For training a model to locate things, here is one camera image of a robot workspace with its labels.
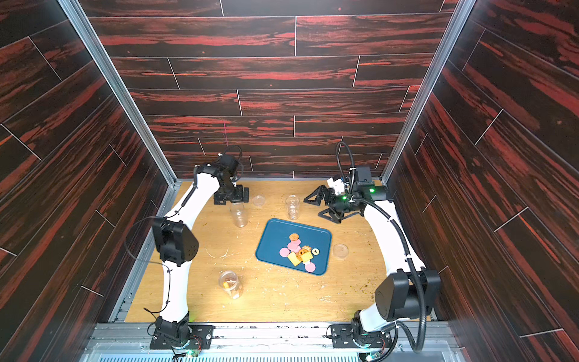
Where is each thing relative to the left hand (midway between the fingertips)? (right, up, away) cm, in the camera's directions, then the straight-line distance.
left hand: (240, 200), depth 94 cm
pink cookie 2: (+24, -21, -1) cm, 32 cm away
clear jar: (-1, -5, +2) cm, 6 cm away
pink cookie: (+22, -19, 0) cm, 30 cm away
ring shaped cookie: (+32, -21, -1) cm, 38 cm away
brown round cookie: (+23, -16, +3) cm, 28 cm away
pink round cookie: (+19, -22, -1) cm, 29 cm away
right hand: (+30, -2, -16) cm, 35 cm away
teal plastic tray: (+15, -16, +5) cm, 22 cm away
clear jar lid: (+5, 0, +17) cm, 18 cm away
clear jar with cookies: (+22, -3, +7) cm, 24 cm away
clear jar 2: (0, -29, -16) cm, 33 cm away
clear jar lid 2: (+43, -22, +1) cm, 48 cm away
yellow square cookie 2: (+28, -23, -3) cm, 36 cm away
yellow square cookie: (+23, -24, -3) cm, 33 cm away
